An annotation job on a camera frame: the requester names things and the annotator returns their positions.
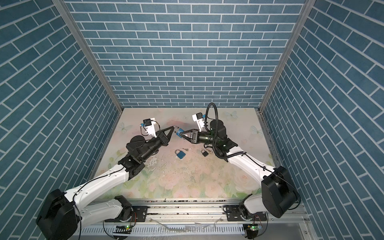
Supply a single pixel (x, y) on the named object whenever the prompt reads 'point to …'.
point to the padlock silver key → (186, 149)
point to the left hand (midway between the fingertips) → (176, 130)
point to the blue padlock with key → (179, 130)
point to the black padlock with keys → (205, 153)
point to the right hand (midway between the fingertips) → (179, 133)
